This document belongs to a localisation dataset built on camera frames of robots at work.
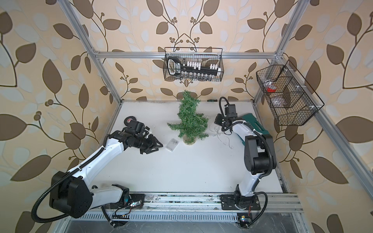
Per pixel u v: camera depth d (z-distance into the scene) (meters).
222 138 0.99
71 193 0.40
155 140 0.78
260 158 0.49
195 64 0.82
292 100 0.74
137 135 0.68
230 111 0.75
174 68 0.85
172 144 0.96
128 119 1.08
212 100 1.23
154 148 0.72
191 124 0.79
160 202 0.76
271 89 0.81
